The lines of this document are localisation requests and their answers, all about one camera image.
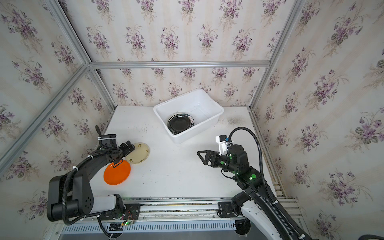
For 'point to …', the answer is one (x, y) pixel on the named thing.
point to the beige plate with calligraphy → (140, 154)
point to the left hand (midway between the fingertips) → (127, 148)
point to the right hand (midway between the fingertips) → (201, 155)
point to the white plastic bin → (199, 103)
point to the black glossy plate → (180, 122)
